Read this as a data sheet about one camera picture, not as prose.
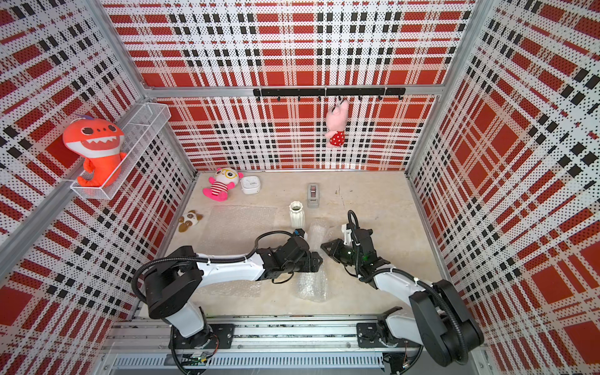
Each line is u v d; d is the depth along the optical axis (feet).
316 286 2.56
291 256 2.18
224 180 3.64
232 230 3.26
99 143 2.05
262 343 2.42
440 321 1.36
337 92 2.92
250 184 3.65
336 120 3.04
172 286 1.47
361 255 2.19
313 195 3.54
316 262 2.56
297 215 2.83
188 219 3.27
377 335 2.39
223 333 2.42
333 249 2.62
